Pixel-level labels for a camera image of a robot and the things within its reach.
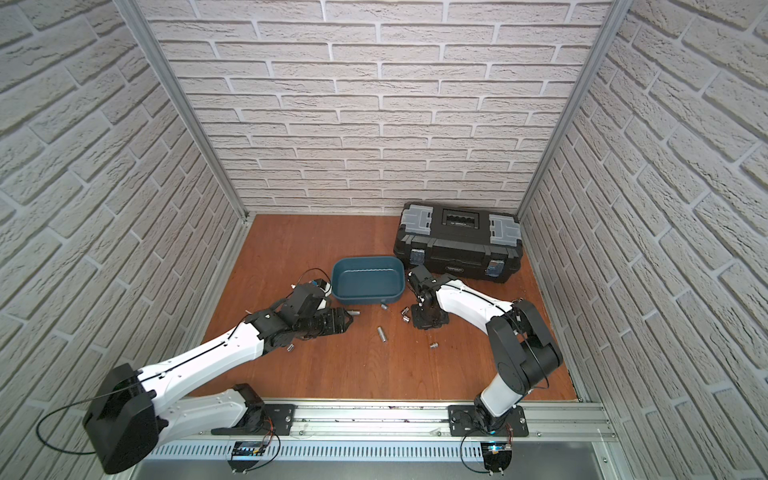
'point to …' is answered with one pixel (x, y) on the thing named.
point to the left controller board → (245, 448)
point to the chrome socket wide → (406, 319)
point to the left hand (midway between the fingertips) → (348, 317)
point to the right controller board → (496, 456)
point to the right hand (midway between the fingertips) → (427, 322)
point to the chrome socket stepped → (405, 311)
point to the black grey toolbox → (466, 241)
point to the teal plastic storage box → (368, 280)
